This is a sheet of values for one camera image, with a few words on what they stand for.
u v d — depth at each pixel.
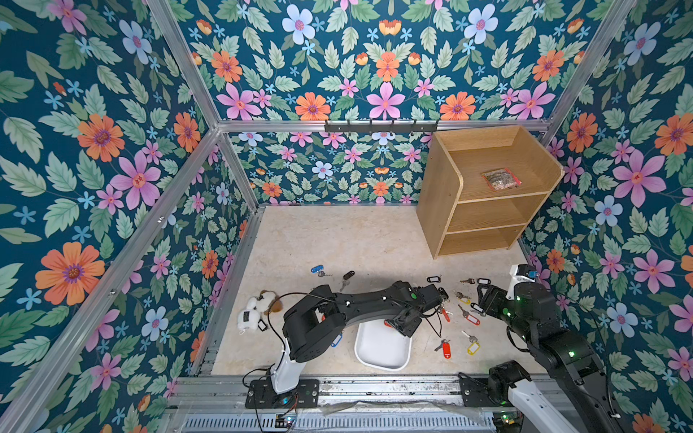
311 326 0.47
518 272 0.62
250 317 0.84
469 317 0.88
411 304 0.59
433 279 0.96
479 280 0.96
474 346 0.82
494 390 0.66
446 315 0.88
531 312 0.50
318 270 0.99
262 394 0.77
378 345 0.82
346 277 0.99
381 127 0.93
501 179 0.81
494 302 0.62
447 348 0.82
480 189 0.82
